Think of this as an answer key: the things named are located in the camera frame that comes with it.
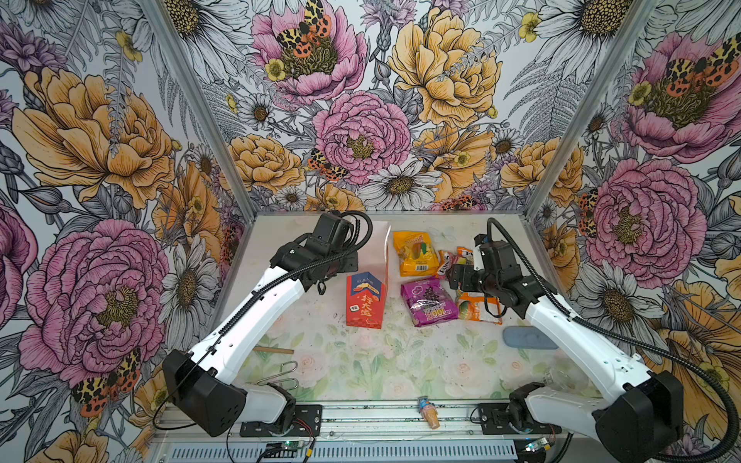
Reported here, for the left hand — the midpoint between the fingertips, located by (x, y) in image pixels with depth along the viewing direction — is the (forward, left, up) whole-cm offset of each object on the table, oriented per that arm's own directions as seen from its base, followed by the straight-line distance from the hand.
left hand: (346, 265), depth 77 cm
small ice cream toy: (-30, -20, -20) cm, 42 cm away
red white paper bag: (-5, -5, -5) cm, 9 cm away
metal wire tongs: (-19, +20, -25) cm, 37 cm away
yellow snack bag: (+17, -22, -18) cm, 33 cm away
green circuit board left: (-37, +16, -26) cm, 48 cm away
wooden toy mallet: (-13, +23, -24) cm, 36 cm away
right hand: (-1, -32, -7) cm, 32 cm away
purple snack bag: (-1, -24, -17) cm, 30 cm away
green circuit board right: (-38, -45, -24) cm, 64 cm away
